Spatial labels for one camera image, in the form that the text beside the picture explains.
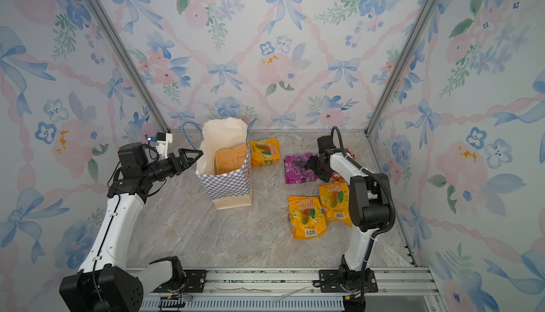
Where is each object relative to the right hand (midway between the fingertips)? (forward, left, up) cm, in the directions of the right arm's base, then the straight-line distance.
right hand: (314, 169), depth 98 cm
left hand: (-11, +44, +24) cm, 51 cm away
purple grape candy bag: (0, +9, 0) cm, 9 cm away
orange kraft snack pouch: (+3, +39, +4) cm, 39 cm away
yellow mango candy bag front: (-22, +4, -2) cm, 22 cm away
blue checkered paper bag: (-17, +32, +12) cm, 38 cm away
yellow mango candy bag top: (+11, +23, 0) cm, 26 cm away
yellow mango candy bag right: (-13, -8, -1) cm, 16 cm away
